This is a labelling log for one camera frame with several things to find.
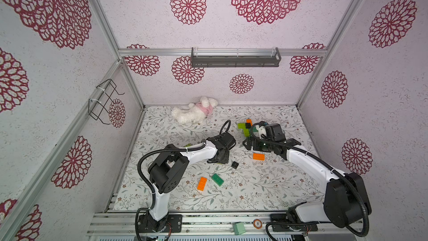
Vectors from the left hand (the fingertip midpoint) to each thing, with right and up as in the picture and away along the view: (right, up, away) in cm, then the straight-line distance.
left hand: (221, 159), depth 93 cm
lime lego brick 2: (+16, +14, +10) cm, 24 cm away
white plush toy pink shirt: (-15, +26, +13) cm, 33 cm away
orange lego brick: (+19, +21, +18) cm, 34 cm away
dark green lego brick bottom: (-2, -9, -7) cm, 12 cm away
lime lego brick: (+14, +18, +13) cm, 26 cm away
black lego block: (+18, +18, +14) cm, 29 cm away
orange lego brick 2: (+21, +1, +2) cm, 21 cm away
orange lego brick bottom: (-10, -11, -8) cm, 17 cm away
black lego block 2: (+7, -3, -2) cm, 8 cm away
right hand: (+15, +11, -6) cm, 19 cm away
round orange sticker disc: (+15, -25, -19) cm, 34 cm away
